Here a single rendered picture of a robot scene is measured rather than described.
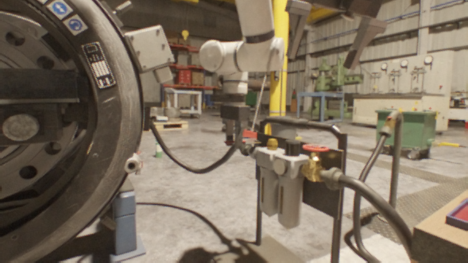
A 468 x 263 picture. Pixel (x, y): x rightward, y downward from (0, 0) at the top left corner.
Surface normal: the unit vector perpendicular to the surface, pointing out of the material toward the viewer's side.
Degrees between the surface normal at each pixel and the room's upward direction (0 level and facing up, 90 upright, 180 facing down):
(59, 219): 90
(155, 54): 90
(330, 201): 90
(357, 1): 135
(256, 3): 119
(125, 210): 90
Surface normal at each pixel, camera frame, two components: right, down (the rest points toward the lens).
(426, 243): -0.85, 0.02
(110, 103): 0.53, 0.07
